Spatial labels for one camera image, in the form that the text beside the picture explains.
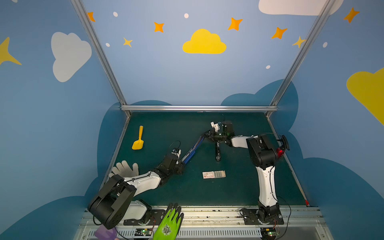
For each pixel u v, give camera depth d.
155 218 0.75
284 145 0.84
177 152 0.81
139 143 1.02
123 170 0.90
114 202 0.42
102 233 0.69
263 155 0.60
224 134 0.88
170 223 0.72
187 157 0.93
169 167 0.69
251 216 0.75
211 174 0.88
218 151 0.98
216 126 1.00
